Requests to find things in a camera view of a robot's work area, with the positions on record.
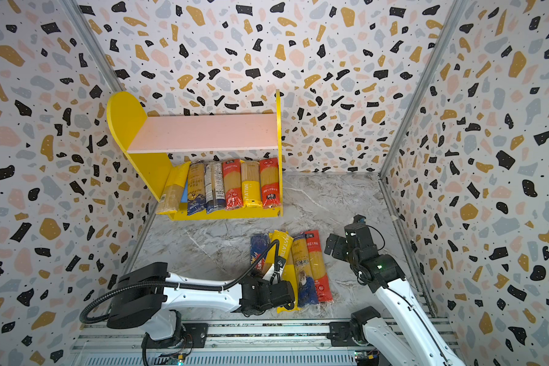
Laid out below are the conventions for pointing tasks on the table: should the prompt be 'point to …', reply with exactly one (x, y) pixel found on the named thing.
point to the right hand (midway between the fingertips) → (335, 239)
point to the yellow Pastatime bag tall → (251, 184)
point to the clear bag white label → (214, 187)
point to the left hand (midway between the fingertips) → (278, 281)
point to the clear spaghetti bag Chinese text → (196, 187)
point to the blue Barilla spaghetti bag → (258, 242)
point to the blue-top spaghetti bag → (306, 284)
